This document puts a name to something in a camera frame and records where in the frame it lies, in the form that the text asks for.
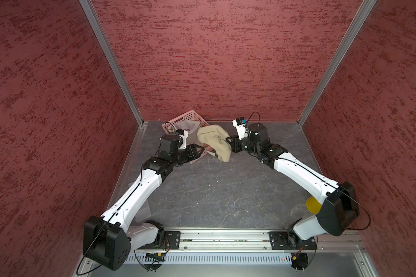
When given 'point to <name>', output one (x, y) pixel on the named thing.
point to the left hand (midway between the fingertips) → (200, 153)
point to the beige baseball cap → (215, 136)
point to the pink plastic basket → (191, 115)
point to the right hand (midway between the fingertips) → (226, 142)
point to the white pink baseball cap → (203, 133)
